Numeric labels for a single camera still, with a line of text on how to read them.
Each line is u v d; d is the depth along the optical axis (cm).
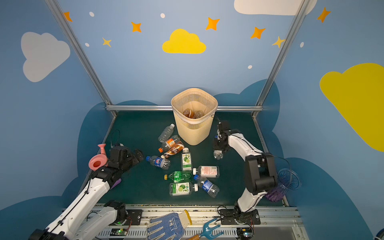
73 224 42
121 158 62
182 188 80
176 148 96
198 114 104
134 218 73
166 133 105
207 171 86
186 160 91
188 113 101
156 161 89
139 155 75
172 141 98
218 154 88
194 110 107
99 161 82
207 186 80
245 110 122
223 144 81
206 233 71
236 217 66
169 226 72
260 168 51
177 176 85
